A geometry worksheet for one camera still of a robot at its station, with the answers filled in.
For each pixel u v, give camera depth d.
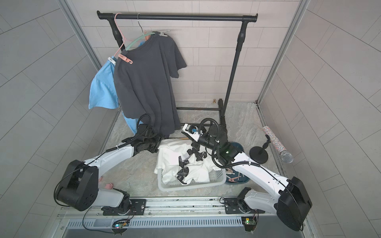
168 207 0.72
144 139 0.68
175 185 0.72
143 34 0.75
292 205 0.38
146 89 0.77
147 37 0.65
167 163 0.80
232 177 0.79
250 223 0.68
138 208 0.71
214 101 1.20
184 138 0.87
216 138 0.53
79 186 0.41
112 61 0.63
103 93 0.68
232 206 0.71
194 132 0.57
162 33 0.70
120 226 0.63
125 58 0.57
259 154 0.85
